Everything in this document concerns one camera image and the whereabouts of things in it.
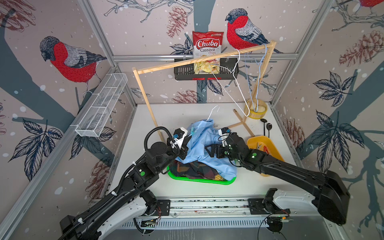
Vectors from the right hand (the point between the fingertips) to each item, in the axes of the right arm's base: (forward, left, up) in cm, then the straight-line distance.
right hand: (211, 146), depth 78 cm
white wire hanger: (+58, -24, -3) cm, 63 cm away
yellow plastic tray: (+13, -33, -16) cm, 39 cm away
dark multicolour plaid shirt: (-10, +9, -9) cm, 16 cm away
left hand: (-2, +10, +15) cm, 18 cm away
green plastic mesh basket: (-15, -10, -9) cm, 20 cm away
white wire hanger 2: (+12, 0, +15) cm, 19 cm away
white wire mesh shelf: (+14, +59, +16) cm, 63 cm away
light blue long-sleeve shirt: (+5, +4, +5) cm, 8 cm away
